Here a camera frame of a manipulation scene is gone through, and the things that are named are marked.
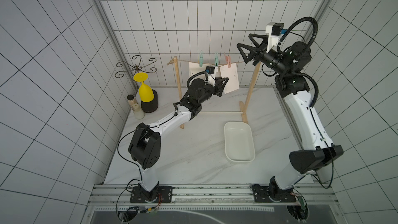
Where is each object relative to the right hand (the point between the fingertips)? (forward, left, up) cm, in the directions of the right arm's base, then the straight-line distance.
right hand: (246, 37), depth 58 cm
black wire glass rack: (+5, +55, -55) cm, 78 cm away
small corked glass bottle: (-3, +59, -50) cm, 78 cm away
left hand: (0, +5, -23) cm, 24 cm away
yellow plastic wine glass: (-1, +50, -35) cm, 61 cm away
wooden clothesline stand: (+3, -9, -47) cm, 48 cm away
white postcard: (-1, +2, -24) cm, 24 cm away
